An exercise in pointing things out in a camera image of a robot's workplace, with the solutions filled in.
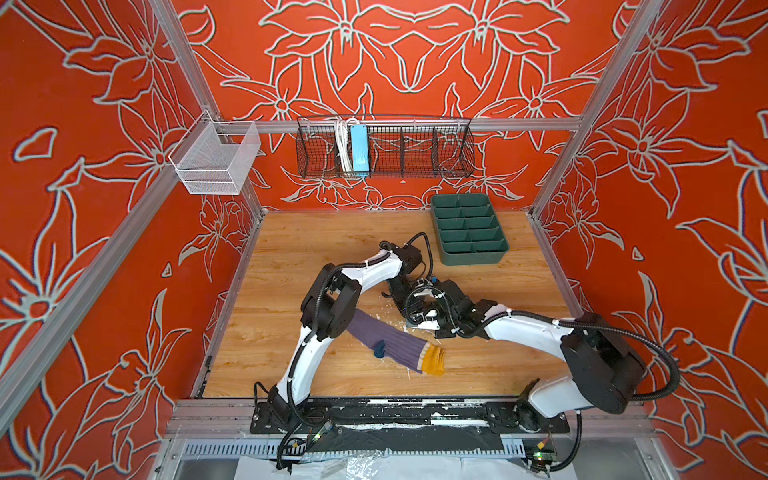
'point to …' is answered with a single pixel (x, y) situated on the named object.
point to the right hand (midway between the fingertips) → (424, 312)
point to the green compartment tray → (469, 229)
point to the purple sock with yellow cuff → (393, 343)
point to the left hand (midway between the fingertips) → (415, 315)
